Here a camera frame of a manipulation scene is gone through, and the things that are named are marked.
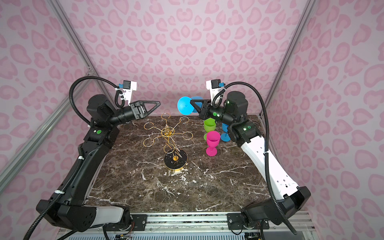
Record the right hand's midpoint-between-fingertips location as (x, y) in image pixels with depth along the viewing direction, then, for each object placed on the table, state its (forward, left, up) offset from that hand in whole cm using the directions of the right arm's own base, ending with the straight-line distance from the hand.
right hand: (192, 101), depth 59 cm
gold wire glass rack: (-1, +13, -46) cm, 47 cm away
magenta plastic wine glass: (+6, -11, -34) cm, 36 cm away
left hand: (-2, +12, +2) cm, 13 cm away
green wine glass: (+16, -9, -33) cm, 38 cm away
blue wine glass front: (+17, -20, -46) cm, 53 cm away
